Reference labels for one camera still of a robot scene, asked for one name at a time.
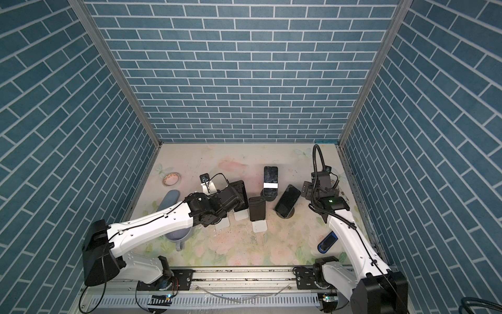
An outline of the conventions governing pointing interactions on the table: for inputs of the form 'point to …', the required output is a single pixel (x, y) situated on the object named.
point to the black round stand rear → (268, 193)
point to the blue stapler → (327, 243)
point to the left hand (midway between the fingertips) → (222, 198)
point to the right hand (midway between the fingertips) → (316, 186)
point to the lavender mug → (179, 237)
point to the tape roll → (170, 178)
